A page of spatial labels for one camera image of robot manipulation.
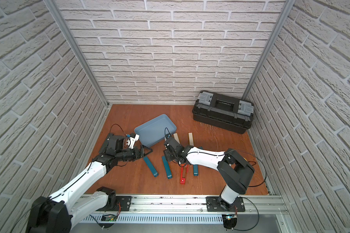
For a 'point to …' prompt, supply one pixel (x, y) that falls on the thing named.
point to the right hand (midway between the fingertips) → (170, 151)
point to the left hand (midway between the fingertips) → (150, 150)
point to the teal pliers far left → (153, 171)
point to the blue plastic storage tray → (152, 132)
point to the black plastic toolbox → (222, 112)
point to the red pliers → (184, 168)
